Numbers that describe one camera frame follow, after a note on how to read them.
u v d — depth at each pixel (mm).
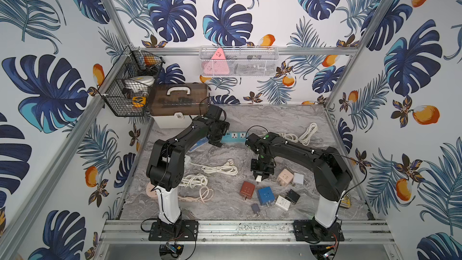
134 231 760
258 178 832
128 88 818
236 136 1018
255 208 799
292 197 820
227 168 905
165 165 526
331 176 481
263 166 754
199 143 1026
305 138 1008
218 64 892
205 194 833
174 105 932
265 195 797
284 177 839
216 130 800
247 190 802
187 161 926
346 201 797
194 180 843
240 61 928
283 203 799
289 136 1030
